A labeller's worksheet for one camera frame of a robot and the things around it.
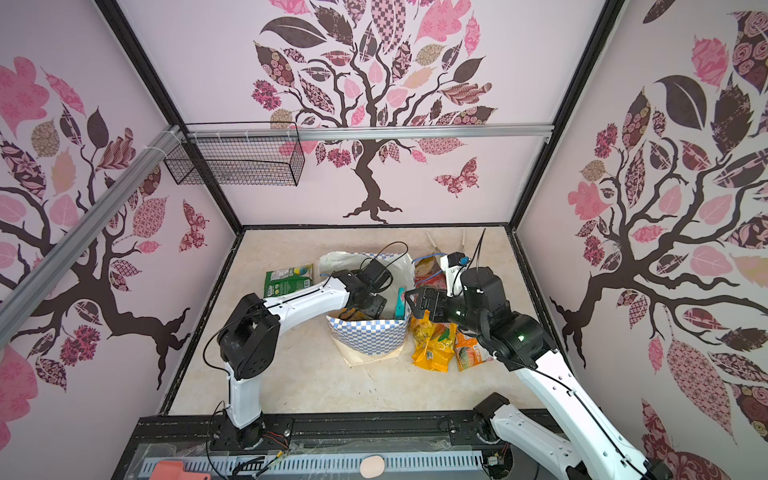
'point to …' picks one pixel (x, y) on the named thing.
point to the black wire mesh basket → (240, 161)
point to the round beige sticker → (372, 466)
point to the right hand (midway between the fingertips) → (421, 292)
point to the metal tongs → (433, 244)
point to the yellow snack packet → (434, 342)
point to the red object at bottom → (174, 470)
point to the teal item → (400, 304)
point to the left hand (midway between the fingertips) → (368, 306)
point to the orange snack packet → (469, 351)
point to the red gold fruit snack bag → (429, 273)
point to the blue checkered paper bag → (372, 340)
